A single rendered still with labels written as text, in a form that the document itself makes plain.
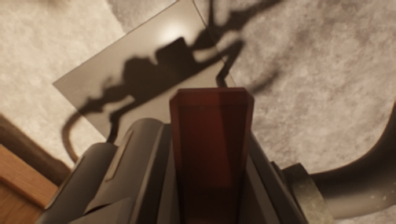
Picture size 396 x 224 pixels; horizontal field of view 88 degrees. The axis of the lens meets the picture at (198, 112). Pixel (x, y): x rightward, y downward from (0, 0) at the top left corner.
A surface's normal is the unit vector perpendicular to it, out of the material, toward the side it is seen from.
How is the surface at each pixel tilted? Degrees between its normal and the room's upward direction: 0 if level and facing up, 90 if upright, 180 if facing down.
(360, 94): 0
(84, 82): 0
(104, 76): 0
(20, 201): 90
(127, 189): 90
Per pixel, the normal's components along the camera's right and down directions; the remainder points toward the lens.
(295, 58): 0.03, 0.49
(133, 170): 0.18, -0.86
